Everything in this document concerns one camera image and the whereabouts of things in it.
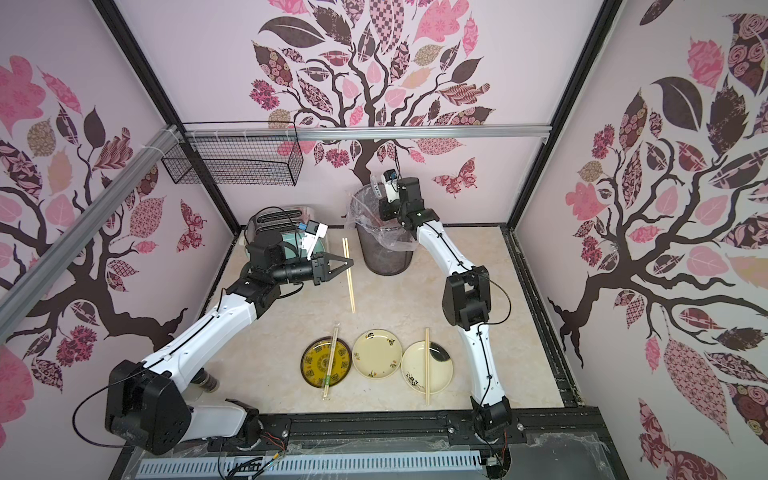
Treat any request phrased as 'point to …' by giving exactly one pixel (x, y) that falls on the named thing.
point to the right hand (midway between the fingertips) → (384, 195)
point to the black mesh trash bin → (387, 247)
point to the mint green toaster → (290, 222)
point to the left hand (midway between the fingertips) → (353, 268)
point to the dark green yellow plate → (315, 357)
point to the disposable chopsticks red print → (427, 365)
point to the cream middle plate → (377, 353)
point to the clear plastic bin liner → (365, 212)
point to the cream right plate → (413, 366)
